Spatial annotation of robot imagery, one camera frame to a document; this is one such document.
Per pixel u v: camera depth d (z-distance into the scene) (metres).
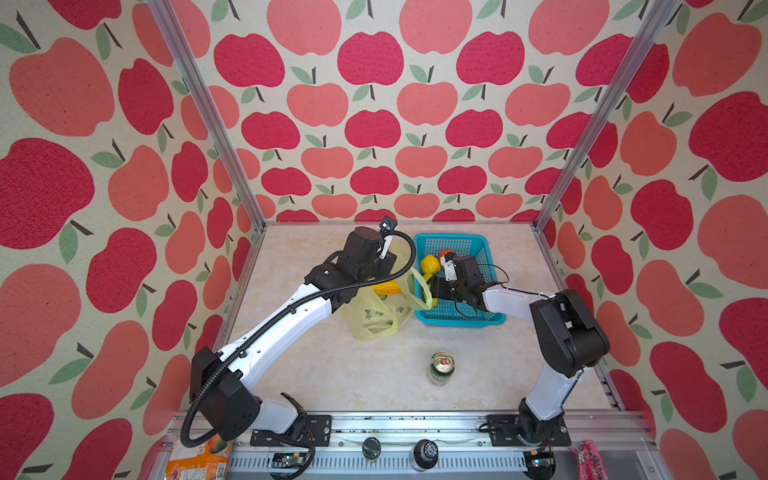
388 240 0.66
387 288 0.99
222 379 0.40
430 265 1.01
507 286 0.66
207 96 0.85
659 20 0.70
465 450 0.73
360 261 0.56
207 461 0.69
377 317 0.95
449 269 0.89
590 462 0.69
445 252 0.91
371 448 0.64
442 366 0.75
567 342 0.49
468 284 0.78
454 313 0.84
